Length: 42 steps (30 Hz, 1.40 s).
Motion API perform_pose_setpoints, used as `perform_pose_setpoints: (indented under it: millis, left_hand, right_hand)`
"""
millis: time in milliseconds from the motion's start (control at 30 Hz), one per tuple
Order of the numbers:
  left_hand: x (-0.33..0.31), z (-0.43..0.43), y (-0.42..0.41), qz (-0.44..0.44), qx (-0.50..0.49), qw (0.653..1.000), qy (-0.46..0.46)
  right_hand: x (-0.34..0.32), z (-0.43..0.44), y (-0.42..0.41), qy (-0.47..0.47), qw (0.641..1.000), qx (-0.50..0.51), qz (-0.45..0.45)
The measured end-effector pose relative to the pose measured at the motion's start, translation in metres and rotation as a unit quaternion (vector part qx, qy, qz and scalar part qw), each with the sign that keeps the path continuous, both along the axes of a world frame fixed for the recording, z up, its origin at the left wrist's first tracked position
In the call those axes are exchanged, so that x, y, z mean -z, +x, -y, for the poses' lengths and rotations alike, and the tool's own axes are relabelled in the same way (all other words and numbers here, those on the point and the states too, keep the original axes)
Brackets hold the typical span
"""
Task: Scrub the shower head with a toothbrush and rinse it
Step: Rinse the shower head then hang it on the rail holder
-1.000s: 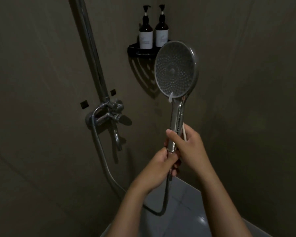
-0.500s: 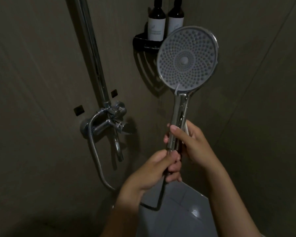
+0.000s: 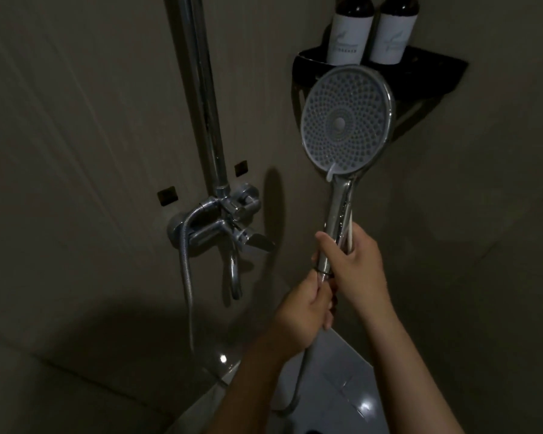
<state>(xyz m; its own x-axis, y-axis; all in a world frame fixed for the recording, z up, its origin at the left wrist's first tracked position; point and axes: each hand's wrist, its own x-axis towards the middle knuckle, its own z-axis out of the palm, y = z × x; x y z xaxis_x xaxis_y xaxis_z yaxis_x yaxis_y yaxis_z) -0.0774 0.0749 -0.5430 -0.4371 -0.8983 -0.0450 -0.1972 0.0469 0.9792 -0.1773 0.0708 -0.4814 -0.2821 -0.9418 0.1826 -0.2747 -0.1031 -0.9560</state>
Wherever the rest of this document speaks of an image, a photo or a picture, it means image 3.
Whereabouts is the person's right hand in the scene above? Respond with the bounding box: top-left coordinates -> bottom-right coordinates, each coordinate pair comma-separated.
312,221 -> 392,319

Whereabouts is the chrome shower mixer faucet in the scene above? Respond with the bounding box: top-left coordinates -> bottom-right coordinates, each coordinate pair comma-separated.
167,184 -> 276,301

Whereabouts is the black corner shelf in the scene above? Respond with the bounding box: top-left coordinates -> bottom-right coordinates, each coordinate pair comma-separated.
291,43 -> 469,102

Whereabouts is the person's left hand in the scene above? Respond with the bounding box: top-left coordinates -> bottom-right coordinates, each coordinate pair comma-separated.
264,269 -> 335,357

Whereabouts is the person's right forearm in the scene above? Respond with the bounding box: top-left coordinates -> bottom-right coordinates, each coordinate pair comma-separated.
361,302 -> 467,434

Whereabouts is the person's left forearm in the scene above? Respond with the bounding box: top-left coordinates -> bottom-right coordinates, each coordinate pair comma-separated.
206,343 -> 299,434

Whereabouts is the round chrome shower head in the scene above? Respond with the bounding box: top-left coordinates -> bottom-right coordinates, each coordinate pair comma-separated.
300,64 -> 395,278

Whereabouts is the dark pump bottle white label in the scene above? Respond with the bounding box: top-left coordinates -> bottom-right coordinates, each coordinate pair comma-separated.
326,0 -> 375,67
370,0 -> 421,66

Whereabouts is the silver flexible shower hose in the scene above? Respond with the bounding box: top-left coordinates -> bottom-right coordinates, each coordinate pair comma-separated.
179,201 -> 334,417

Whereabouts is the chrome shower riser rail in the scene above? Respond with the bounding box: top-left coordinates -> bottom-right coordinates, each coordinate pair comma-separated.
179,0 -> 232,197

